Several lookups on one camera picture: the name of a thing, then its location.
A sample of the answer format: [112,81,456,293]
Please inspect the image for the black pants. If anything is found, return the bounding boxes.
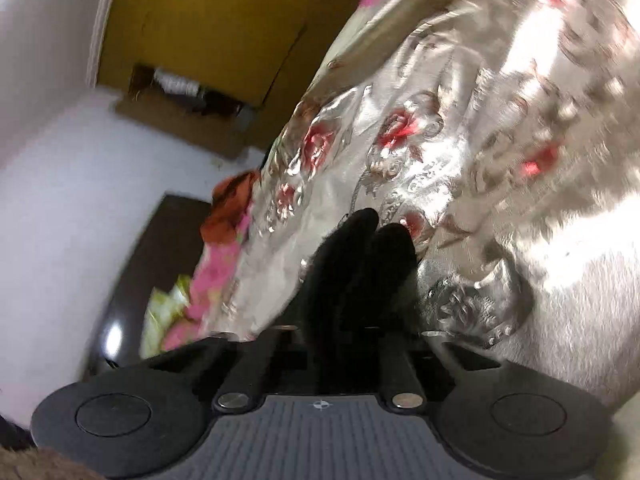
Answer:
[279,208,416,396]

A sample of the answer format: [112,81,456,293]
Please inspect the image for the green patterned pillow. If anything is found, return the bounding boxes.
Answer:
[139,275,196,360]

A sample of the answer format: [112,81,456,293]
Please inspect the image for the dark brown headboard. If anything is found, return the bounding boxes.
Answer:
[84,194,209,378]

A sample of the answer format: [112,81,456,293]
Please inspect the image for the red-orange cloth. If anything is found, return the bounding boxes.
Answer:
[201,170,260,245]

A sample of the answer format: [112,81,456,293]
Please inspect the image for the floral white bedspread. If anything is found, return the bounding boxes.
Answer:
[205,0,639,406]

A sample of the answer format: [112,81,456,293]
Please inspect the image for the brown wooden wardrobe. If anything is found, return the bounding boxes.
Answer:
[96,0,359,156]

